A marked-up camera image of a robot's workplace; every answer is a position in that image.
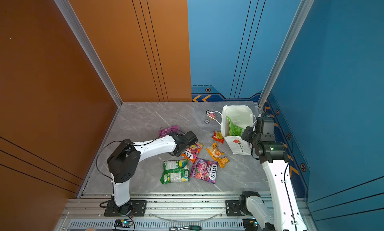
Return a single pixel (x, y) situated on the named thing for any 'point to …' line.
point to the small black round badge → (207, 121)
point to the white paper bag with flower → (241, 116)
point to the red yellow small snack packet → (218, 137)
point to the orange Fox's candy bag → (191, 153)
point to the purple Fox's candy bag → (204, 170)
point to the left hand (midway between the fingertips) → (174, 143)
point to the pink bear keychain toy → (212, 115)
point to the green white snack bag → (175, 171)
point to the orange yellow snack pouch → (216, 155)
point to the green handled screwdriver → (192, 227)
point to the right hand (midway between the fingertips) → (246, 130)
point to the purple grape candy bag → (164, 132)
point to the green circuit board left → (122, 223)
